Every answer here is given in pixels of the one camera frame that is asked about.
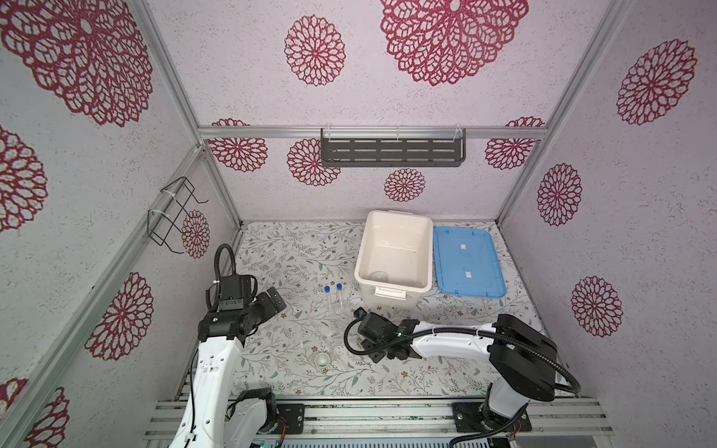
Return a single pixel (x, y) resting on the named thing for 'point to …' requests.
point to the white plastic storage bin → (394, 259)
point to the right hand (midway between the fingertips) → (368, 339)
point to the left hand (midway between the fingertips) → (269, 311)
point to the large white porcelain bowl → (378, 275)
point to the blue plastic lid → (467, 263)
